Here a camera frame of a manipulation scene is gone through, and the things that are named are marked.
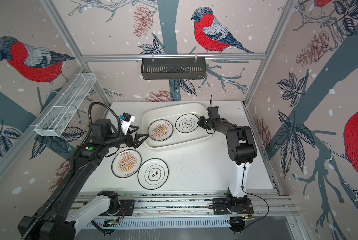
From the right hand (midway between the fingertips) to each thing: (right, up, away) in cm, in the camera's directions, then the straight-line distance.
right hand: (198, 123), depth 102 cm
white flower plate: (-28, -29, -17) cm, 44 cm away
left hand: (-31, -2, -31) cm, 44 cm away
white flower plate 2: (-8, 0, +5) cm, 9 cm away
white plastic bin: (-14, -11, -4) cm, 18 cm away
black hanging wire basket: (-18, +40, +4) cm, 44 cm away
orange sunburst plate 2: (-27, -5, +1) cm, 27 cm away
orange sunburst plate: (-45, -23, -14) cm, 52 cm away
